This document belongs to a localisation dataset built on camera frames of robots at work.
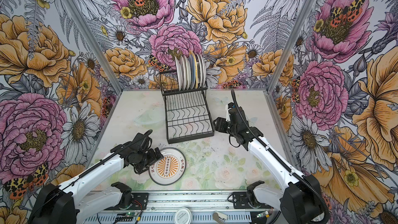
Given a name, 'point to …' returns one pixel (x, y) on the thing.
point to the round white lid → (182, 216)
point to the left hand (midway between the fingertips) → (156, 166)
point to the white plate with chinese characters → (202, 72)
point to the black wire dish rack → (187, 113)
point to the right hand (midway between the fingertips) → (218, 127)
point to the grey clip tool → (219, 217)
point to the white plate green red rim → (199, 73)
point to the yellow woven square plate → (196, 76)
